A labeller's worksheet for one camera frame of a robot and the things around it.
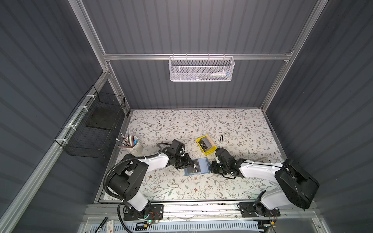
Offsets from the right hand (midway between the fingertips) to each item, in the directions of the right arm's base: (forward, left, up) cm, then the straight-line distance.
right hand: (210, 168), depth 88 cm
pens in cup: (+14, +50, +8) cm, 52 cm away
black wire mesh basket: (+8, +64, +27) cm, 70 cm away
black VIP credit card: (+1, +8, 0) cm, 8 cm away
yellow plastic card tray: (+12, -2, 0) cm, 12 cm away
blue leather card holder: (+2, +3, 0) cm, 4 cm away
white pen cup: (+9, +45, +8) cm, 46 cm away
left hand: (+1, +10, +2) cm, 10 cm away
